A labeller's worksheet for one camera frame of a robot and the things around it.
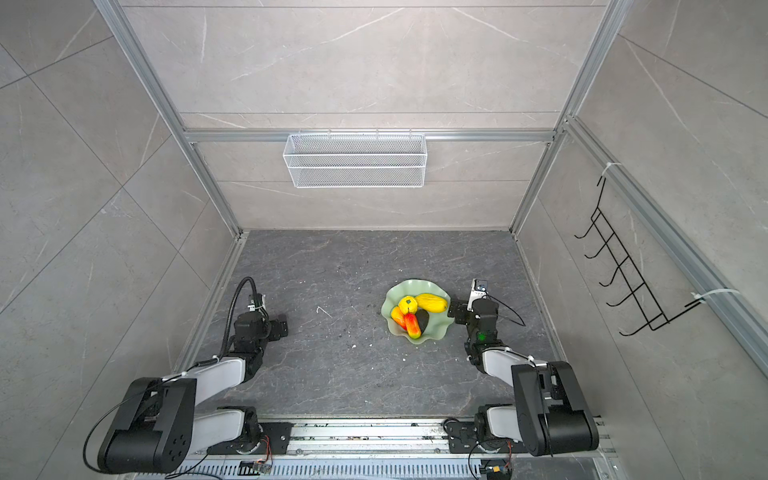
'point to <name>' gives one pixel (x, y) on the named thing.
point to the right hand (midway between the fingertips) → (469, 294)
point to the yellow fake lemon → (408, 304)
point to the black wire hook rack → (637, 287)
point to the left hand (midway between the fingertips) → (265, 310)
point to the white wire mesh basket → (313, 161)
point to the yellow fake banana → (431, 303)
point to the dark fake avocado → (422, 318)
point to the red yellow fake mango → (398, 316)
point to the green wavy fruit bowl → (437, 322)
